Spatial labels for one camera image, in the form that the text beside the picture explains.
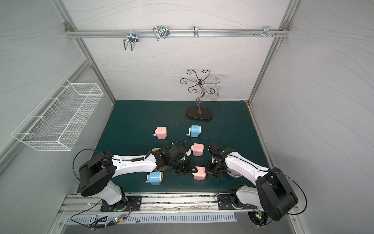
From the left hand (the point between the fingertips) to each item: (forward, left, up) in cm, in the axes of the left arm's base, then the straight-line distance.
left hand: (196, 174), depth 76 cm
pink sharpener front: (0, -2, -1) cm, 3 cm away
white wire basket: (+14, +67, +24) cm, 73 cm away
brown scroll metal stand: (+48, +3, -6) cm, 49 cm away
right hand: (+2, -6, -7) cm, 10 cm away
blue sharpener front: (-2, +22, 0) cm, 22 cm away
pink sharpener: (+27, +23, -2) cm, 36 cm away
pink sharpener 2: (+15, -1, -1) cm, 15 cm away
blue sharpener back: (+29, +1, -2) cm, 29 cm away
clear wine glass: (+51, -12, +10) cm, 54 cm away
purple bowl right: (+1, -20, -2) cm, 20 cm away
